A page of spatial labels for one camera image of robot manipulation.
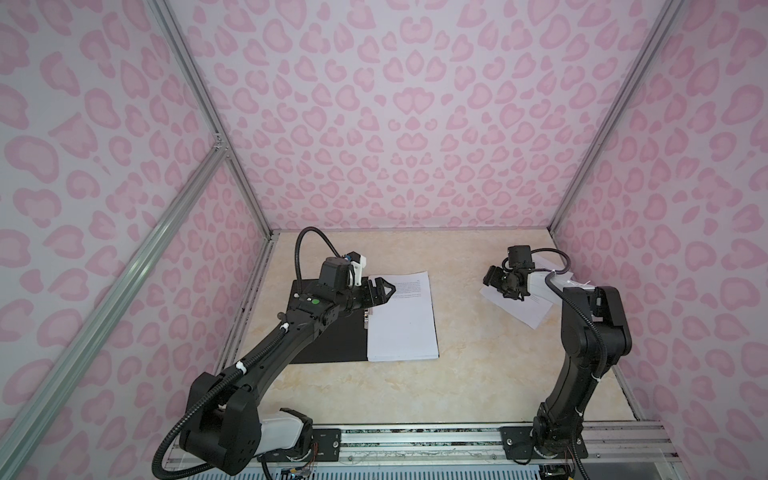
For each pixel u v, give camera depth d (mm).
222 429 397
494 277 924
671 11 689
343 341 903
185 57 750
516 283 766
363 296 718
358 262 760
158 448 355
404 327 930
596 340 490
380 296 718
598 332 491
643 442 746
